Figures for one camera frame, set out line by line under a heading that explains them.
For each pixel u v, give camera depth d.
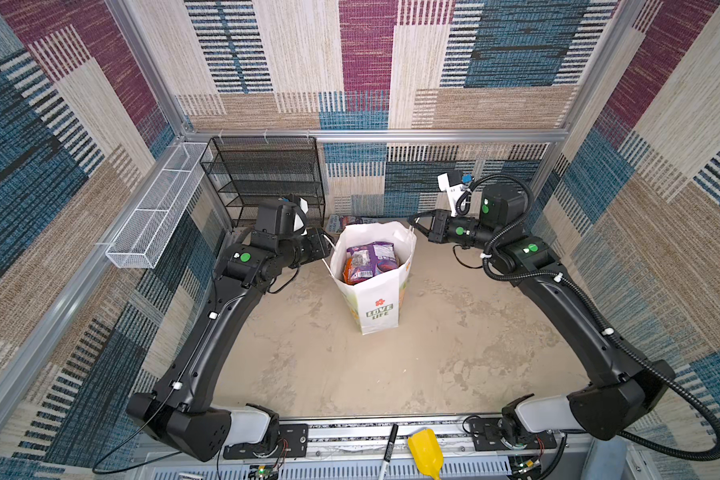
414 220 0.66
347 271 0.80
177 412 0.37
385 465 0.70
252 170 1.05
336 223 1.19
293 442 0.73
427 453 0.71
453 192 0.60
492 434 0.73
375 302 0.74
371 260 0.79
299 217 0.53
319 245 0.60
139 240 0.70
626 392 0.38
